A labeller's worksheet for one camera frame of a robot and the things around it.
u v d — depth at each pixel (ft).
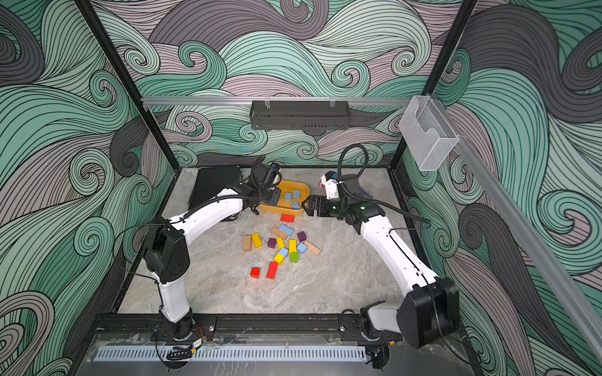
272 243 3.01
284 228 3.19
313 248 2.97
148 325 2.39
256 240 3.04
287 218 3.30
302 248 2.94
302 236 3.09
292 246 3.01
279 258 2.86
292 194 3.49
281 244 3.03
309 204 2.29
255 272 2.74
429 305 1.26
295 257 2.94
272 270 2.82
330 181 2.34
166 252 1.58
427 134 2.56
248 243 2.99
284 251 2.91
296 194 3.50
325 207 2.29
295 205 3.40
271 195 2.61
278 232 3.13
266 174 2.24
